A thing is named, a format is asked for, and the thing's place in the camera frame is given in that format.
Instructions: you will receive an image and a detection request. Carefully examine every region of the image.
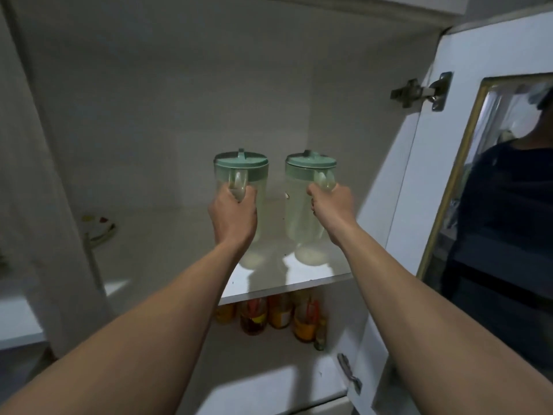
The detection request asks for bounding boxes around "person's left hand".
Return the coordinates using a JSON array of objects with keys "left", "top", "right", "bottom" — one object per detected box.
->
[{"left": 207, "top": 183, "right": 260, "bottom": 252}]

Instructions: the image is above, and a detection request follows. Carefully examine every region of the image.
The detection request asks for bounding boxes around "person's right hand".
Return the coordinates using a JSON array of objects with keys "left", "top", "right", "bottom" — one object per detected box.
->
[{"left": 305, "top": 181, "right": 360, "bottom": 249}]

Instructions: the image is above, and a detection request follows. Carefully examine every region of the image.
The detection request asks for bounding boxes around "green lid jug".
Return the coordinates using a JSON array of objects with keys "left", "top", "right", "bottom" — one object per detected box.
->
[
  {"left": 214, "top": 149, "right": 270, "bottom": 269},
  {"left": 284, "top": 150, "right": 338, "bottom": 266}
]

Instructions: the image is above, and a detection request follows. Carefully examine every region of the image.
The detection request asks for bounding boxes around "wood grain kitchen cabinet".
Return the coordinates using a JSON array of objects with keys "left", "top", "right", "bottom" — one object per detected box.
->
[{"left": 0, "top": 0, "right": 553, "bottom": 415}]

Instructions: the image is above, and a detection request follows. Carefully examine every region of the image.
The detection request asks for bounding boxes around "person's right forearm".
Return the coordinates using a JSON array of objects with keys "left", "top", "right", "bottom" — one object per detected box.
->
[{"left": 330, "top": 223, "right": 553, "bottom": 415}]

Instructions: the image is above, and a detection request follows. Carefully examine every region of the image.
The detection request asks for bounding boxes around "person's left forearm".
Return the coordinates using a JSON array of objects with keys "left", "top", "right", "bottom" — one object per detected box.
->
[{"left": 0, "top": 239, "right": 260, "bottom": 415}]

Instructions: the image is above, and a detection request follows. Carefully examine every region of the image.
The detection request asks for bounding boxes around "white upper cabinet door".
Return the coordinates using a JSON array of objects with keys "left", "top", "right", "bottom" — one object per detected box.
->
[{"left": 259, "top": 0, "right": 469, "bottom": 16}]

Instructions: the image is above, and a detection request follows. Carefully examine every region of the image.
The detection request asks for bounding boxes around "yellow sauce bottle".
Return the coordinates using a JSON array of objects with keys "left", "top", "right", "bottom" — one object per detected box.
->
[{"left": 214, "top": 302, "right": 236, "bottom": 325}]

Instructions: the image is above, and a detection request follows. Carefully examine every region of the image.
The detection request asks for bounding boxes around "dark sauce bottle red label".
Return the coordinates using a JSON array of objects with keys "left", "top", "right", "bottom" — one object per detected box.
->
[{"left": 240, "top": 297, "right": 268, "bottom": 337}]

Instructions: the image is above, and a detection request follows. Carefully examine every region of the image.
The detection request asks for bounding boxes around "orange sauce bottle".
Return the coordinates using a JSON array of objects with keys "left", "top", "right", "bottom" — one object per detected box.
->
[{"left": 267, "top": 292, "right": 294, "bottom": 330}]

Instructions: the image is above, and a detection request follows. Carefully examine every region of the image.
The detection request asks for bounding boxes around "small green bottle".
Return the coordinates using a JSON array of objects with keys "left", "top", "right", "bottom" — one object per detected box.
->
[{"left": 314, "top": 317, "right": 328, "bottom": 352}]

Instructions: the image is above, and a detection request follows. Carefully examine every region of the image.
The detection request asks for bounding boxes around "patterned plate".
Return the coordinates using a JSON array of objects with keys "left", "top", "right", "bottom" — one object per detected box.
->
[{"left": 79, "top": 214, "right": 118, "bottom": 247}]

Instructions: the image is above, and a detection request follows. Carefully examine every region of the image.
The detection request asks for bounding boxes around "metal door hinge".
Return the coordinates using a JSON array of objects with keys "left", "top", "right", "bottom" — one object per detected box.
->
[
  {"left": 336, "top": 353, "right": 363, "bottom": 396},
  {"left": 390, "top": 71, "right": 453, "bottom": 113}
]

